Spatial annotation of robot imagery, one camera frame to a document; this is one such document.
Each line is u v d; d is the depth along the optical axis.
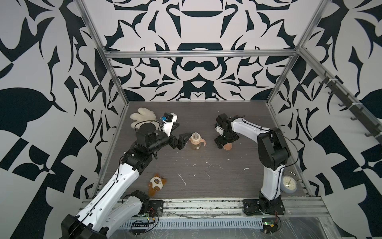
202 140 0.89
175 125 0.70
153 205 0.75
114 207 0.45
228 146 0.95
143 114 0.99
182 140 0.60
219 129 0.90
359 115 0.55
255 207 0.74
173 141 0.59
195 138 0.87
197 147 0.94
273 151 0.52
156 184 0.79
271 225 0.71
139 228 0.72
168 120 0.58
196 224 0.65
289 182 0.79
